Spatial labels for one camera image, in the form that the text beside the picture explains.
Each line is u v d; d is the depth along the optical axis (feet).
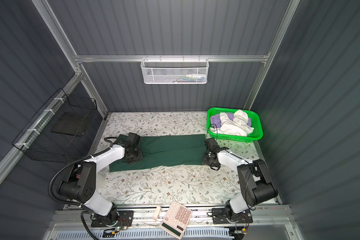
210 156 2.24
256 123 3.42
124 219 2.37
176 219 2.35
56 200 1.42
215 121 3.49
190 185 2.77
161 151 3.22
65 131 2.45
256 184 1.48
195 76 2.99
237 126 3.34
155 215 2.41
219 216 2.42
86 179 1.50
